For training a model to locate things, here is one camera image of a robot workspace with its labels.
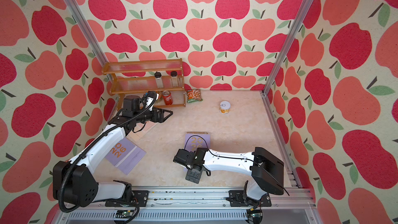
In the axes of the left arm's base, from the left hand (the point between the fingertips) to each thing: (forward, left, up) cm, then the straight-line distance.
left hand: (167, 113), depth 80 cm
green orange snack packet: (+32, -13, -19) cm, 40 cm away
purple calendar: (-13, +25, -23) cm, 37 cm away
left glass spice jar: (+28, +9, 0) cm, 29 cm away
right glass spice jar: (+29, -1, 0) cm, 29 cm away
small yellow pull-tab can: (+18, -35, -17) cm, 43 cm away
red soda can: (+24, +5, -12) cm, 27 cm away
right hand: (-22, -15, -19) cm, 33 cm away
